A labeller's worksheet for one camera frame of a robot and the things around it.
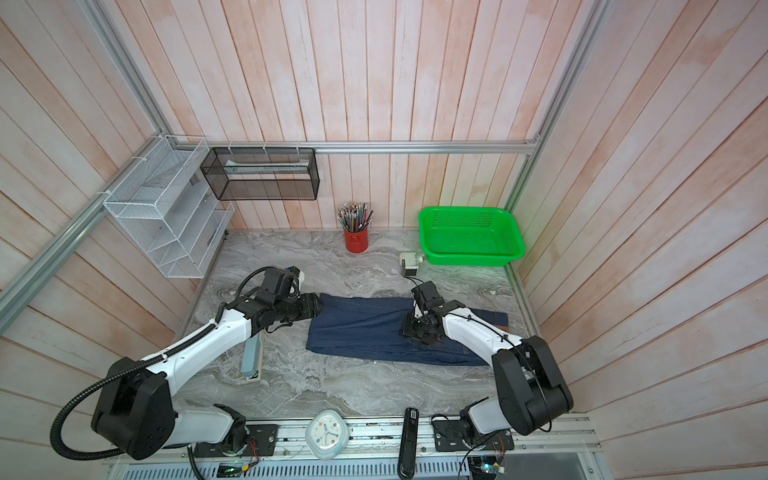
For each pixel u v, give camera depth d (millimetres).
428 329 658
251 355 820
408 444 700
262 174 1060
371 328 911
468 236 1184
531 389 431
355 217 1010
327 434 717
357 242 1085
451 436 731
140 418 404
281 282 666
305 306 762
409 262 1046
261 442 726
